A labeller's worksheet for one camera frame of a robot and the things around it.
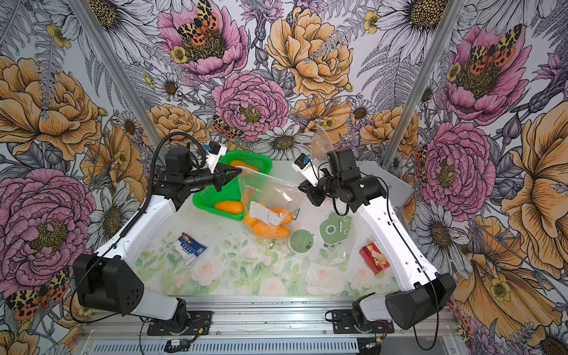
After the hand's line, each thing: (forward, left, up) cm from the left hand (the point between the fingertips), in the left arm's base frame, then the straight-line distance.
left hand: (239, 174), depth 77 cm
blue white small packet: (-14, +22, -26) cm, 37 cm away
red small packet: (-21, -50, -26) cm, 60 cm away
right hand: (-7, -22, 0) cm, 23 cm away
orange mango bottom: (+2, +6, -22) cm, 23 cm away
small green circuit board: (-45, +20, -33) cm, 59 cm away
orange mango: (-10, -16, -12) cm, 22 cm away
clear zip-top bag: (-7, -30, -31) cm, 43 cm away
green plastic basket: (+10, +21, -28) cm, 36 cm away
